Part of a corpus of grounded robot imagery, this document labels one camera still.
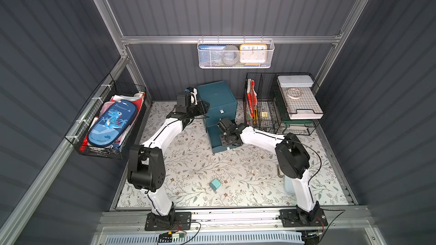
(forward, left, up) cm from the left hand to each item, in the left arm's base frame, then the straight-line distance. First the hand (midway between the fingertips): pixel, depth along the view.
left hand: (209, 106), depth 89 cm
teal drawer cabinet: (-1, -7, +2) cm, 7 cm away
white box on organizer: (+19, -51, +2) cm, 54 cm away
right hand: (-9, -10, -17) cm, 21 cm away
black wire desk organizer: (+26, -35, -13) cm, 45 cm away
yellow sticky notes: (+11, -35, -20) cm, 42 cm away
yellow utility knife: (+10, -29, -21) cm, 37 cm away
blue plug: (-35, -3, -19) cm, 39 cm away
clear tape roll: (+10, -48, -1) cm, 49 cm away
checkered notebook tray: (-1, -52, 0) cm, 52 cm away
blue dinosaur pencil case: (-23, +36, +13) cm, 45 cm away
